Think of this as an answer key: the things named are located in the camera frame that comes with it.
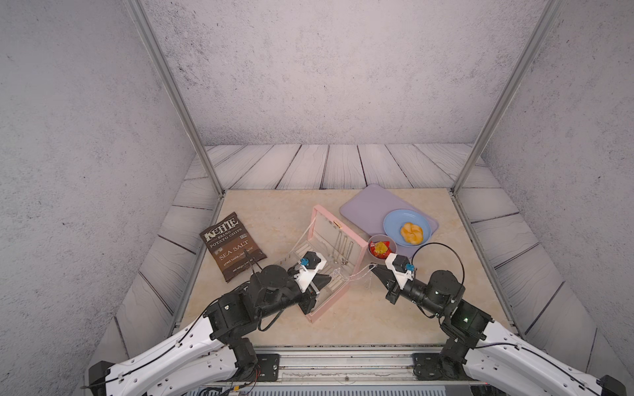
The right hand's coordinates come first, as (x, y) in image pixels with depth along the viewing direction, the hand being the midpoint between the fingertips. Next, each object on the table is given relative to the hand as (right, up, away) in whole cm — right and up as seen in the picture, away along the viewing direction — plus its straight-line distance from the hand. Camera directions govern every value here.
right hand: (374, 267), depth 68 cm
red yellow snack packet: (+8, +1, +28) cm, 29 cm away
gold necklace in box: (-7, +2, +14) cm, 16 cm away
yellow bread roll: (+22, +6, +33) cm, 40 cm away
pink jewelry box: (-15, +6, +22) cm, 27 cm away
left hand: (-12, -3, -5) cm, 13 cm away
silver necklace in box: (-9, +2, +17) cm, 19 cm away
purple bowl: (+8, +5, +30) cm, 32 cm away
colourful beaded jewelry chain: (-3, -2, +1) cm, 4 cm away
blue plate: (+17, +11, +40) cm, 45 cm away
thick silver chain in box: (-6, -2, +15) cm, 17 cm away
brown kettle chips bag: (-51, +1, +30) cm, 59 cm away
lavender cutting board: (+7, +15, +47) cm, 50 cm away
